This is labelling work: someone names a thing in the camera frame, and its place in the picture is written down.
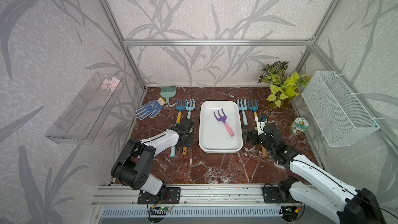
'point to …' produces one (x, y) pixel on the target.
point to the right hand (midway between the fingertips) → (250, 128)
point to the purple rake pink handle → (223, 118)
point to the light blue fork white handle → (189, 107)
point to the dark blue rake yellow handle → (254, 108)
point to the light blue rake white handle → (243, 109)
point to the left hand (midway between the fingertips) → (187, 141)
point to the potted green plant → (283, 88)
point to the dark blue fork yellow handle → (180, 108)
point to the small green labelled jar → (298, 125)
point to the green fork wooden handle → (184, 151)
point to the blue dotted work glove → (151, 107)
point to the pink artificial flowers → (110, 84)
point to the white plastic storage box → (213, 137)
